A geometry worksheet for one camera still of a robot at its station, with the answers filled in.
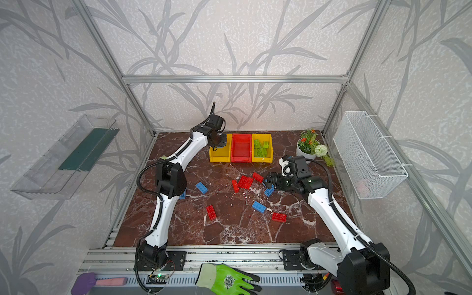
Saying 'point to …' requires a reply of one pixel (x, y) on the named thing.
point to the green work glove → (223, 279)
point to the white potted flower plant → (308, 146)
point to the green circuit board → (157, 279)
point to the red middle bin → (241, 148)
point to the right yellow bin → (262, 150)
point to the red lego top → (257, 177)
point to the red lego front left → (211, 212)
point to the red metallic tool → (337, 288)
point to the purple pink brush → (86, 282)
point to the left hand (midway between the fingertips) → (222, 141)
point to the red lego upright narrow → (235, 185)
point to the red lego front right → (279, 217)
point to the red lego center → (245, 182)
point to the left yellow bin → (222, 155)
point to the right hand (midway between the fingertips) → (271, 180)
